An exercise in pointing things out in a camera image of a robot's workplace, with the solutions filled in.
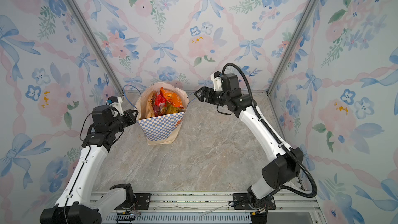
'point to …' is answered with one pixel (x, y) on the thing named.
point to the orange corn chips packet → (172, 97)
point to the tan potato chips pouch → (150, 111)
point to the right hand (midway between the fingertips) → (202, 94)
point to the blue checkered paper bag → (162, 129)
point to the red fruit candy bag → (159, 102)
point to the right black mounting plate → (241, 201)
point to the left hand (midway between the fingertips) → (138, 110)
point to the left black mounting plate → (142, 199)
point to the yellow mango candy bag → (171, 109)
